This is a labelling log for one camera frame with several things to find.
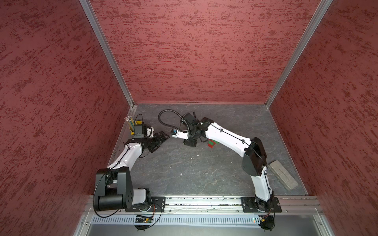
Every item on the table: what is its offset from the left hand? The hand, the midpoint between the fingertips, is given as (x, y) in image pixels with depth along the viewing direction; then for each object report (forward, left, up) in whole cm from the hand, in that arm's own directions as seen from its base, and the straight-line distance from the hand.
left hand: (165, 143), depth 88 cm
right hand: (0, -15, +2) cm, 15 cm away
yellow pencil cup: (+14, +20, +2) cm, 25 cm away
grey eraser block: (-17, -69, -6) cm, 71 cm away
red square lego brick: (+3, -29, -9) cm, 30 cm away
